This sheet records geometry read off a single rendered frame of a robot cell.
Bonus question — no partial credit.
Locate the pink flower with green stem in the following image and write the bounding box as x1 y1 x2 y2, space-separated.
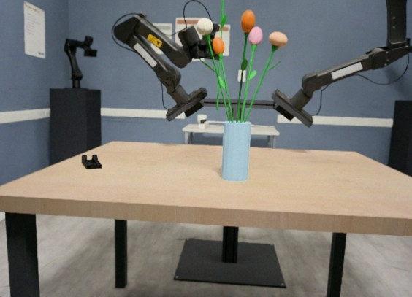
248 27 262 80

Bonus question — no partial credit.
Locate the light blue vase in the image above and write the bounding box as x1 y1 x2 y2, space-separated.
221 121 251 182

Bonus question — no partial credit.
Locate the orange tulip with green stem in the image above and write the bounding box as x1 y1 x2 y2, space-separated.
213 37 228 93

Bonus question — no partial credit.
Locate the orange flower with green stem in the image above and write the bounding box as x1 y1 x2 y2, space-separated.
240 10 255 79

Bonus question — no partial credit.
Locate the white flower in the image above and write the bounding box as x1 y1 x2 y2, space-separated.
197 18 219 79

